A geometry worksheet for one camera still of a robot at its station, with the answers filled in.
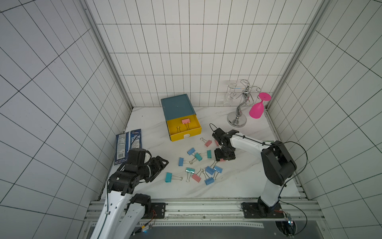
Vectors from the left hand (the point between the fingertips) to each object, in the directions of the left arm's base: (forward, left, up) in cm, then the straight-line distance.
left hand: (163, 169), depth 71 cm
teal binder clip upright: (+16, -25, -16) cm, 34 cm away
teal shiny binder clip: (+5, -12, -15) cm, 20 cm away
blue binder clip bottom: (0, -24, -16) cm, 29 cm away
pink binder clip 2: (+24, -6, -1) cm, 25 cm away
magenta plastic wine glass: (+38, -56, +2) cm, 67 cm away
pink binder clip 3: (+30, -9, 0) cm, 31 cm away
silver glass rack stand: (+44, -47, -14) cm, 66 cm away
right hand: (+12, -30, -15) cm, 35 cm away
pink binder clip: (+8, -31, -7) cm, 32 cm away
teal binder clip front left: (+1, -1, -15) cm, 15 cm away
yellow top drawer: (+26, -9, -1) cm, 27 cm away
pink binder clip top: (+24, -24, -15) cm, 37 cm away
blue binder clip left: (+10, -7, -16) cm, 20 cm away
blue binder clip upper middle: (+18, -13, -16) cm, 28 cm away
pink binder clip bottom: (+1, -16, -15) cm, 22 cm away
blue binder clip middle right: (+6, -30, -16) cm, 34 cm away
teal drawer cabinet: (+37, -4, +6) cm, 37 cm away
